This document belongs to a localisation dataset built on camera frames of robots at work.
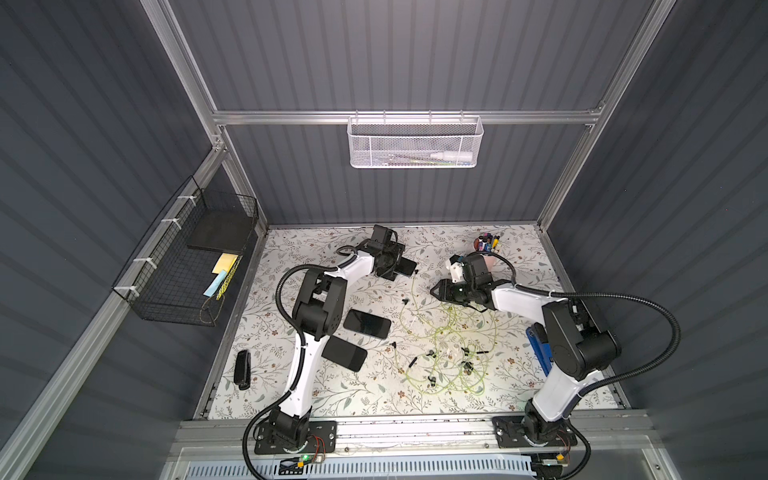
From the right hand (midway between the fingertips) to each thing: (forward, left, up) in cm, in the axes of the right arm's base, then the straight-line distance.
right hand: (439, 291), depth 94 cm
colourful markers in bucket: (+13, -16, +8) cm, 22 cm away
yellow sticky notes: (-6, +58, +22) cm, 62 cm away
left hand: (+13, +8, 0) cm, 15 cm away
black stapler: (-25, +56, -1) cm, 61 cm away
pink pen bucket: (+10, -17, +5) cm, 20 cm away
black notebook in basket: (+4, +61, +24) cm, 65 cm away
